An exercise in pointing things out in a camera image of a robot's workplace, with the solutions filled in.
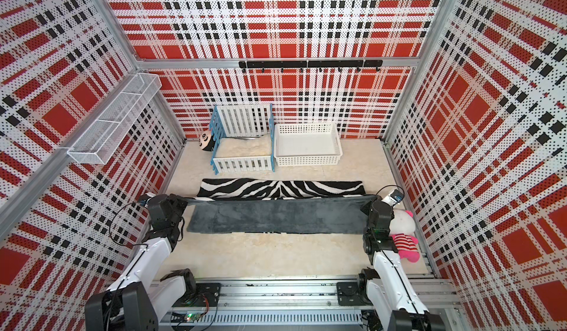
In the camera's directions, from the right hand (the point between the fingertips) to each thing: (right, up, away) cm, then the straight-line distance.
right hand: (379, 194), depth 84 cm
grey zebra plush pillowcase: (-37, -7, +11) cm, 40 cm away
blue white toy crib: (-63, +27, +43) cm, 81 cm away
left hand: (-77, 0, +3) cm, 77 cm away
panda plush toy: (-78, +23, +27) cm, 86 cm away
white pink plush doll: (+8, -12, -2) cm, 14 cm away
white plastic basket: (-26, +22, +36) cm, 50 cm away
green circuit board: (-65, -37, -15) cm, 76 cm away
